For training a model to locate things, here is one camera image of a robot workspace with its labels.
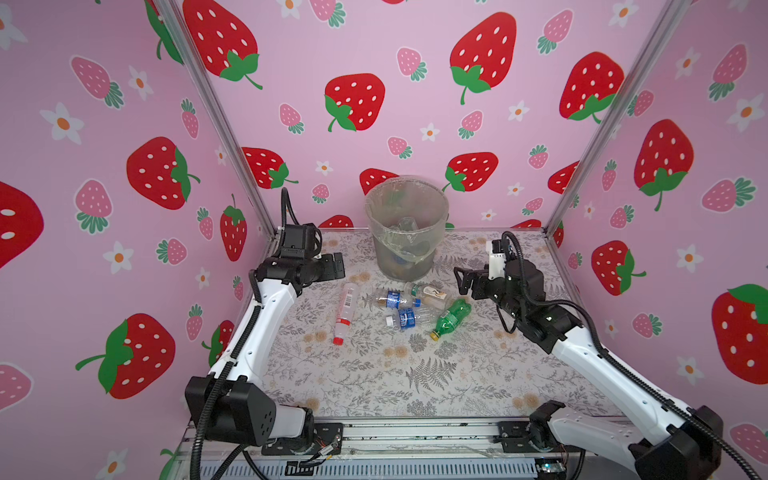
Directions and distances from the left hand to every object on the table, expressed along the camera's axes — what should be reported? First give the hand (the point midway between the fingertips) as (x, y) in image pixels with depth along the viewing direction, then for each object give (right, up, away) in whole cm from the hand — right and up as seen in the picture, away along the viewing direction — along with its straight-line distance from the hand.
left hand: (328, 264), depth 81 cm
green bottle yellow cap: (+36, -17, +10) cm, 41 cm away
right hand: (+38, -1, -5) cm, 38 cm away
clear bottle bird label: (+30, -11, +15) cm, 35 cm away
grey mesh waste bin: (+18, -1, +20) cm, 27 cm away
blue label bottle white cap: (+21, 0, +14) cm, 25 cm away
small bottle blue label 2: (+24, -17, +10) cm, 31 cm away
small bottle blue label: (+18, -12, +15) cm, 26 cm away
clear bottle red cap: (+3, -16, +12) cm, 20 cm away
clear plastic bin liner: (+24, +18, +26) cm, 39 cm away
